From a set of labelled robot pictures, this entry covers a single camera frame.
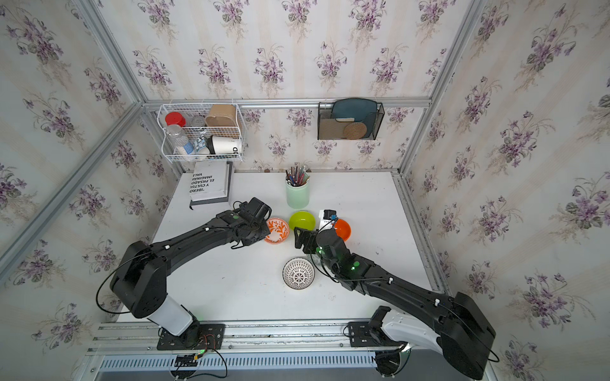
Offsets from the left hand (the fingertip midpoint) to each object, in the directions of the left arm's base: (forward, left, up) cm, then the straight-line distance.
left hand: (270, 236), depth 87 cm
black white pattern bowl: (-12, -11, -7) cm, 17 cm away
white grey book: (+28, +29, -1) cm, 41 cm away
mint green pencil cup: (+22, -10, -4) cm, 24 cm away
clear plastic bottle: (+28, +34, +24) cm, 50 cm away
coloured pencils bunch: (+25, -10, +6) cm, 28 cm away
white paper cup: (+31, +18, +18) cm, 40 cm away
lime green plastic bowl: (+10, -13, -5) cm, 17 cm away
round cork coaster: (+39, -34, +20) cm, 55 cm away
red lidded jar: (+38, +38, +25) cm, 60 cm away
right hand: (-4, -13, +10) cm, 17 cm away
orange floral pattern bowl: (+5, -3, -3) cm, 6 cm away
